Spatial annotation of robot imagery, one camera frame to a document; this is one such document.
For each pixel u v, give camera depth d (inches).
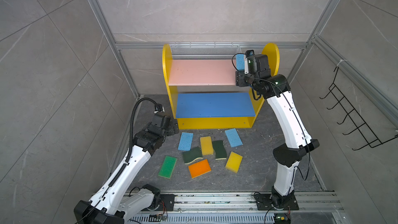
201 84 27.6
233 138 37.6
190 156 34.7
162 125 21.9
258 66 19.9
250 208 28.7
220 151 35.3
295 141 18.2
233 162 33.5
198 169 33.0
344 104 28.2
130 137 18.9
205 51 38.4
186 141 36.6
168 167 33.0
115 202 15.1
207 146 35.8
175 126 27.2
